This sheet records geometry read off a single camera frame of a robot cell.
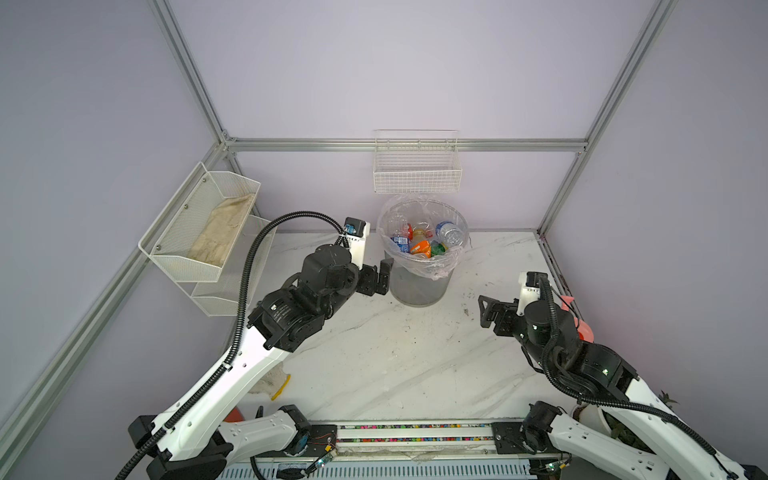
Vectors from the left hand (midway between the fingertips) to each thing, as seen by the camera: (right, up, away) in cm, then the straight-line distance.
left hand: (369, 258), depth 63 cm
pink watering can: (+58, -20, +18) cm, 64 cm away
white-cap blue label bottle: (+21, +7, +17) cm, 28 cm away
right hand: (+28, -9, +4) cm, 30 cm away
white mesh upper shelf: (-46, +6, +12) cm, 48 cm away
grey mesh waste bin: (+12, -11, +32) cm, 36 cm away
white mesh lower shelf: (-37, -10, +10) cm, 40 cm away
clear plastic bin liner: (+7, +15, +27) cm, 32 cm away
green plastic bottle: (+19, +3, +25) cm, 31 cm away
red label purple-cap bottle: (+10, +8, +29) cm, 32 cm away
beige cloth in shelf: (-42, +7, +15) cm, 45 cm away
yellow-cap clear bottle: (+14, +6, +23) cm, 27 cm away
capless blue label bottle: (+8, +4, +21) cm, 23 cm away
